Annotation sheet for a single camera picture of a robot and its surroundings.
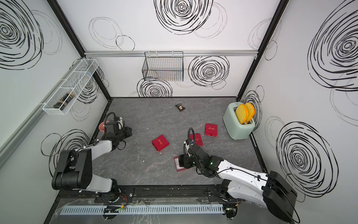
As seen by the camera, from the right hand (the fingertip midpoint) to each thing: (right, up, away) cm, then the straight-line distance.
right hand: (182, 159), depth 80 cm
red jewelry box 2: (-2, -6, 0) cm, 6 cm away
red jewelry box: (-14, +7, +11) cm, 19 cm away
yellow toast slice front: (+37, +27, +5) cm, 46 cm away
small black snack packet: (-1, +31, +32) cm, 44 cm away
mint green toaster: (+35, +16, +7) cm, 39 cm away
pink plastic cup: (-53, +18, +11) cm, 57 cm away
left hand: (-36, +16, +14) cm, 42 cm away
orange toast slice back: (+41, +28, +2) cm, 50 cm away
